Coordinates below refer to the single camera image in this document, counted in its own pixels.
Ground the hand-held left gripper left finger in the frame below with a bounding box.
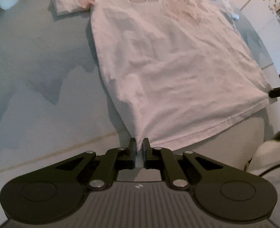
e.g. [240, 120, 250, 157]
[52, 137, 138, 191]

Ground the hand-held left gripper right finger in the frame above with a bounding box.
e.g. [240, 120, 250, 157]
[142, 137, 229, 191]

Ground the white printed t-shirt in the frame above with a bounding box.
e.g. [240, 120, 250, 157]
[49, 0, 271, 149]

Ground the white refrigerator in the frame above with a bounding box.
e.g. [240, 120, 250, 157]
[240, 0, 280, 70]

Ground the white crumpled cloth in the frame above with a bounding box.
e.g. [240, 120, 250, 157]
[244, 123, 280, 177]

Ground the white bed sheet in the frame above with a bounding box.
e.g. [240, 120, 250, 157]
[0, 106, 268, 228]

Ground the grey mountain pattern blanket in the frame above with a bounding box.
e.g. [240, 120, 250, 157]
[0, 0, 280, 174]

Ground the black cable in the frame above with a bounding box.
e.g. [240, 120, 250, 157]
[258, 162, 280, 177]

